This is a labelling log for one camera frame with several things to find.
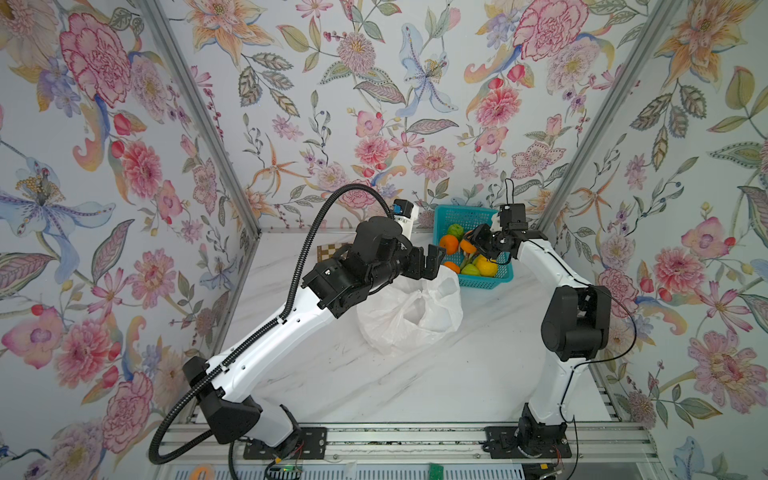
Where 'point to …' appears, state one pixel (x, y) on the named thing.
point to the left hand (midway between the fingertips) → (433, 250)
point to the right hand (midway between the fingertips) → (468, 238)
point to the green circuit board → (436, 472)
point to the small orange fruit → (467, 246)
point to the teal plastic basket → (505, 274)
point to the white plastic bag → (406, 316)
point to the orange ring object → (195, 474)
